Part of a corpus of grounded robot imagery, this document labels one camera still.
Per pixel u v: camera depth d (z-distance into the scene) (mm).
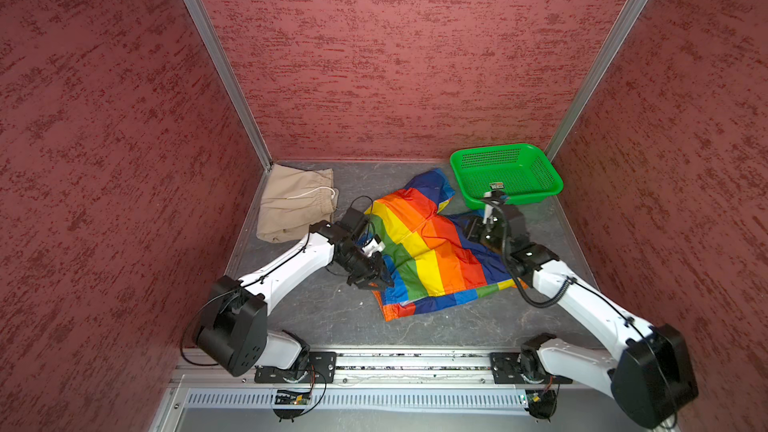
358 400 775
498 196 729
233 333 418
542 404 712
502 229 609
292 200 1063
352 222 682
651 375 391
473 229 725
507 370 734
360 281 705
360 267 695
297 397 710
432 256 894
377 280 690
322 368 741
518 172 1175
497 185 1139
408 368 758
